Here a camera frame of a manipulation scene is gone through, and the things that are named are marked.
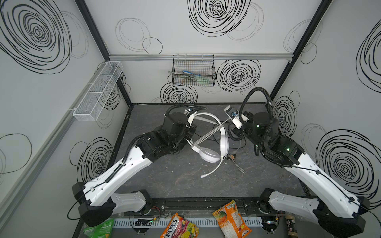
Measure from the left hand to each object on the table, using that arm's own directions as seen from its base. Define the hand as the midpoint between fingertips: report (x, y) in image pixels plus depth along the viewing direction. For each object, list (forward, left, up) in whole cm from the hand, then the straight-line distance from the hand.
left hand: (192, 119), depth 65 cm
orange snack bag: (-35, -19, -31) cm, 50 cm away
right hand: (+2, -18, +4) cm, 18 cm away
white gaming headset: (-14, -7, -6) cm, 17 cm away
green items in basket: (+31, +1, -2) cm, 32 cm away
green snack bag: (-40, +38, -31) cm, 63 cm away
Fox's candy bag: (-38, +4, -31) cm, 49 cm away
